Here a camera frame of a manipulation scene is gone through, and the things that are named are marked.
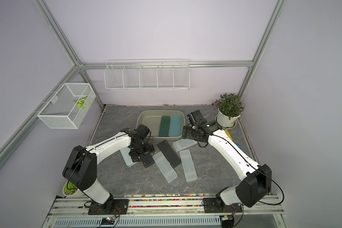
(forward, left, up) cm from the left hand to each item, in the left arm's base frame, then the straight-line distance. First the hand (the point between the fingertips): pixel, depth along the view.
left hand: (148, 156), depth 85 cm
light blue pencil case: (+25, -18, -5) cm, 31 cm away
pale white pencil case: (+1, +14, -4) cm, 15 cm away
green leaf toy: (+26, +37, +24) cm, 51 cm away
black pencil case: (-1, +1, -2) cm, 3 cm away
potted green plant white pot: (+24, -54, +14) cm, 61 cm away
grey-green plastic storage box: (+35, 0, -6) cm, 36 cm away
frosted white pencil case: (-5, -9, -4) cm, 11 cm away
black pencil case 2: (+7, -10, -6) cm, 14 cm away
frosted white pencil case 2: (-5, -23, -5) cm, 25 cm away
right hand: (+6, -25, +13) cm, 29 cm away
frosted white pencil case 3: (+10, -22, -5) cm, 24 cm away
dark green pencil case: (+24, -9, -6) cm, 27 cm away
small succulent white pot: (-16, +39, +1) cm, 42 cm away
